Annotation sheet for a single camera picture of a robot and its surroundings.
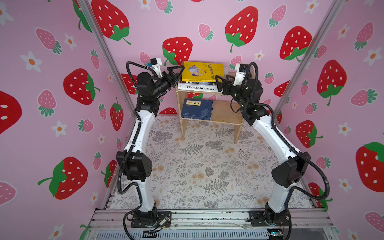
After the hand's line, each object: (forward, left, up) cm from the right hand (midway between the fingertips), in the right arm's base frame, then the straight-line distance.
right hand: (219, 75), depth 69 cm
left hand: (-3, +16, +3) cm, 16 cm away
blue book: (+3, +11, -24) cm, 27 cm away
